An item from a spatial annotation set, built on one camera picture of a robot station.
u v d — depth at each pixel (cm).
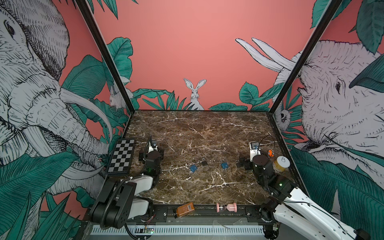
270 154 95
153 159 67
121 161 88
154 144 75
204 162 93
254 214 75
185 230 70
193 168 90
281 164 87
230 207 75
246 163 69
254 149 64
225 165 91
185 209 72
